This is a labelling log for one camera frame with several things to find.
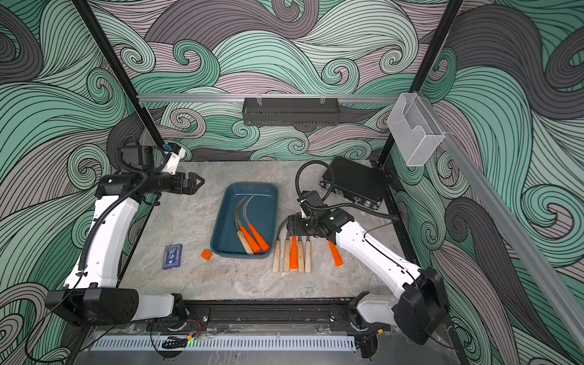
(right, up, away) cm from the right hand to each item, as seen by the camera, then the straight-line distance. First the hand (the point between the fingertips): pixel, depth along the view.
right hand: (294, 227), depth 79 cm
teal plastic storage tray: (-14, +2, +19) cm, 24 cm away
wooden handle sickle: (-7, -11, +9) cm, 15 cm away
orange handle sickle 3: (-18, -6, +11) cm, 22 cm away
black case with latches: (+33, +15, +26) cm, 45 cm away
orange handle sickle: (0, -12, +6) cm, 14 cm away
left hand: (-35, +18, -6) cm, 40 cm away
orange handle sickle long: (-16, -5, +13) cm, 22 cm away
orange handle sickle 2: (+17, -12, +9) cm, 23 cm away
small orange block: (-34, -12, +7) cm, 37 cm away
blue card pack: (-47, -13, +6) cm, 49 cm away
